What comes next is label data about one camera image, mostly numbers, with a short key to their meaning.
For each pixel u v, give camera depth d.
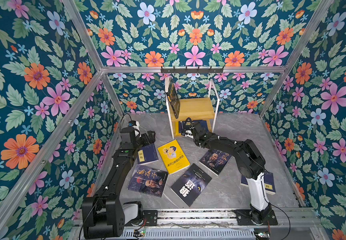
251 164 0.55
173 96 0.84
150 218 0.73
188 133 0.87
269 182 0.84
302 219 0.75
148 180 0.85
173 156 0.95
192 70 0.93
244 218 0.72
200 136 0.77
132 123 0.72
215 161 0.93
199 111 0.94
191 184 0.84
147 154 0.96
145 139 0.73
